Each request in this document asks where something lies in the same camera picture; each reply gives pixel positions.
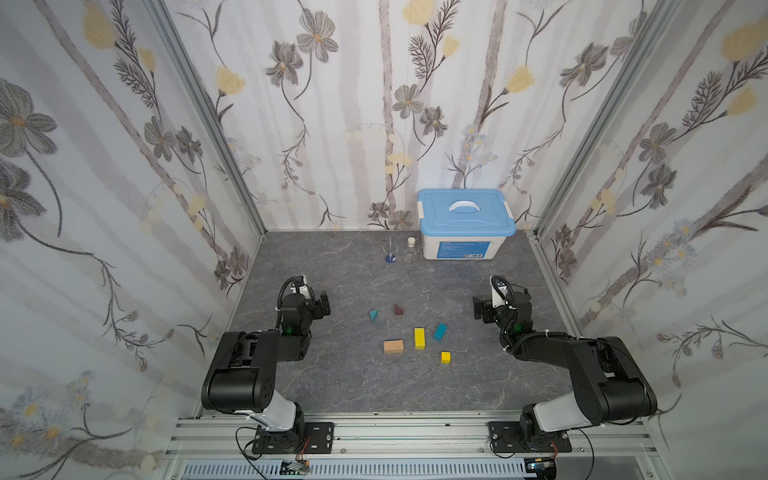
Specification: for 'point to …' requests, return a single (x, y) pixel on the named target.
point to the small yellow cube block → (446, 357)
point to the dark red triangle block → (398, 310)
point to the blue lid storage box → (464, 224)
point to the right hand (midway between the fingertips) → (497, 291)
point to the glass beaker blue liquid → (392, 256)
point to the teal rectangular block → (440, 331)
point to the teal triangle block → (373, 315)
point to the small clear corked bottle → (411, 259)
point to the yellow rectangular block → (419, 338)
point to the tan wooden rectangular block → (394, 346)
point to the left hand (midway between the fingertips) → (311, 291)
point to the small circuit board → (295, 467)
